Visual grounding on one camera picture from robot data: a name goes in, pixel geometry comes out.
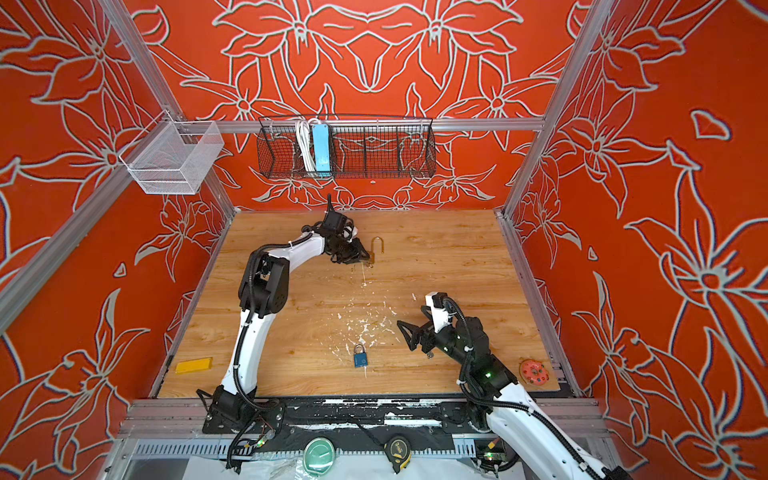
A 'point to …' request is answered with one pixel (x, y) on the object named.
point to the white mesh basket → (173, 157)
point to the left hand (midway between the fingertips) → (367, 253)
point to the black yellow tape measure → (398, 451)
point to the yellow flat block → (193, 365)
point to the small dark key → (430, 355)
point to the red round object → (534, 372)
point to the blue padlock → (360, 358)
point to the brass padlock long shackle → (372, 253)
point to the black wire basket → (347, 147)
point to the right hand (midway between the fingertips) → (407, 316)
